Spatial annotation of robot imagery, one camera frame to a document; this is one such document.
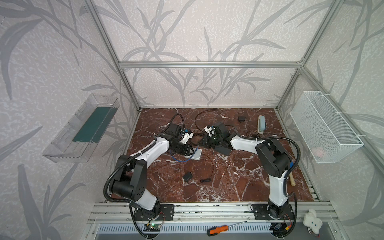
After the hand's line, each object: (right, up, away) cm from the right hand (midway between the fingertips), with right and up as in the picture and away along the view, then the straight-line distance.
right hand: (197, 139), depth 91 cm
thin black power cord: (+5, -22, -7) cm, 23 cm away
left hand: (-2, -4, -4) cm, 6 cm away
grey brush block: (+45, +9, +14) cm, 48 cm away
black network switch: (+17, -7, +5) cm, 19 cm away
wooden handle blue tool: (+54, -21, -8) cm, 58 cm away
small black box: (+33, +13, +23) cm, 43 cm away
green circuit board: (-21, -40, -19) cm, 49 cm away
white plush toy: (+54, -35, -23) cm, 68 cm away
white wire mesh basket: (+55, +5, -30) cm, 63 cm away
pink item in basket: (+60, -4, -19) cm, 63 cm away
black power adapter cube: (-5, -20, -6) cm, 22 cm away
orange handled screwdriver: (+9, -39, -23) cm, 46 cm away
